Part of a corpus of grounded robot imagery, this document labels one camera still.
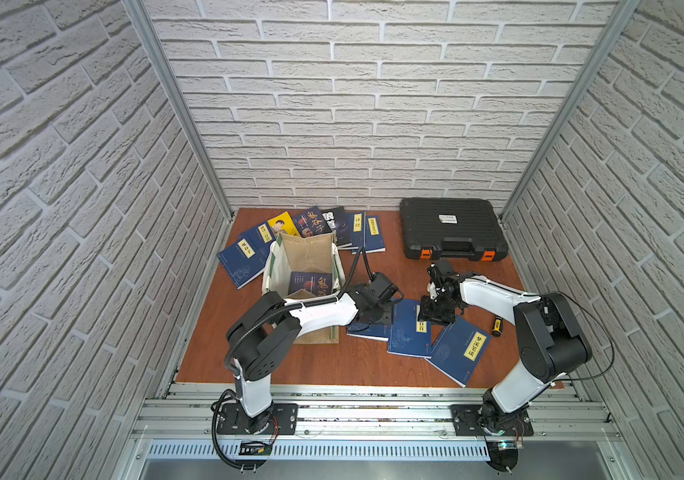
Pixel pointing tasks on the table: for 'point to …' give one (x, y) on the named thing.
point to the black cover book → (336, 219)
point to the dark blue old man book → (315, 283)
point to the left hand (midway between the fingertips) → (393, 313)
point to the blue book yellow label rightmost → (374, 241)
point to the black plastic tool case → (452, 227)
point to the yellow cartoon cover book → (283, 223)
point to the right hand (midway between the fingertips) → (426, 319)
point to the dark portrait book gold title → (311, 222)
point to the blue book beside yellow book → (260, 236)
